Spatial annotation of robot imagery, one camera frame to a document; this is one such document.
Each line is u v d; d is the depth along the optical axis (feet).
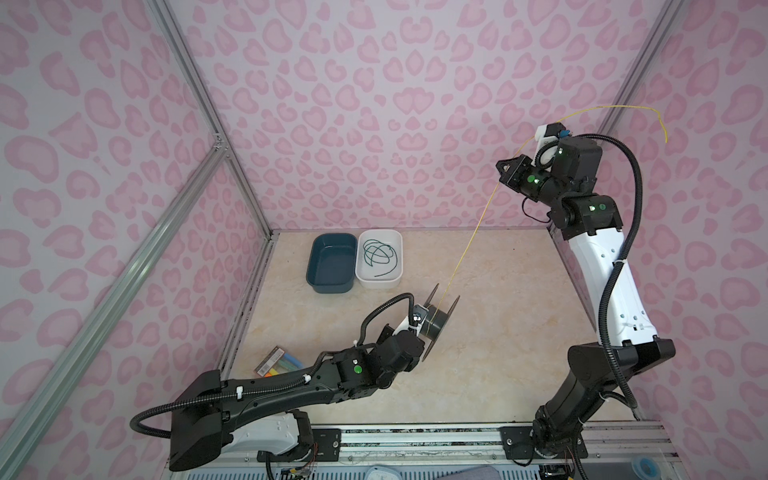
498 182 2.03
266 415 1.53
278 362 2.82
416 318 1.99
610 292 1.41
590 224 1.54
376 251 3.73
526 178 1.94
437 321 2.44
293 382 1.54
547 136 1.93
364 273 3.52
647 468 2.28
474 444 2.46
